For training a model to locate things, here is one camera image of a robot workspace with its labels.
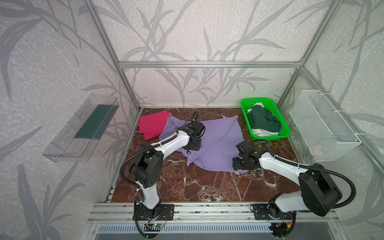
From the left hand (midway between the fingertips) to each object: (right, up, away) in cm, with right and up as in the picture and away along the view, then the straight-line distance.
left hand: (195, 142), depth 92 cm
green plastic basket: (+40, +27, +23) cm, 53 cm away
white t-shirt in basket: (+45, +5, +10) cm, 46 cm away
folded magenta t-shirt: (-33, +10, +16) cm, 38 cm away
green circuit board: (-17, -37, -22) cm, 46 cm away
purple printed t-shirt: (+15, -2, +9) cm, 18 cm away
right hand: (+25, -11, -2) cm, 28 cm away
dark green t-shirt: (+44, +15, +9) cm, 47 cm away
